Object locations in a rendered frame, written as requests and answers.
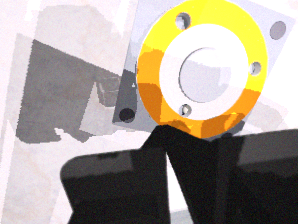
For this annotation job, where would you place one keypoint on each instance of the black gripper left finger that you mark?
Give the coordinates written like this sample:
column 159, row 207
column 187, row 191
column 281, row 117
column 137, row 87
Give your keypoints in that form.
column 121, row 173

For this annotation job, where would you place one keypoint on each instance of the yellow round plate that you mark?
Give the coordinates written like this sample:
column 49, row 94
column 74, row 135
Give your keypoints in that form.
column 216, row 24

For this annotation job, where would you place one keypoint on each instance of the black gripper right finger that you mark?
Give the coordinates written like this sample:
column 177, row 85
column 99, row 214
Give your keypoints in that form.
column 202, row 167

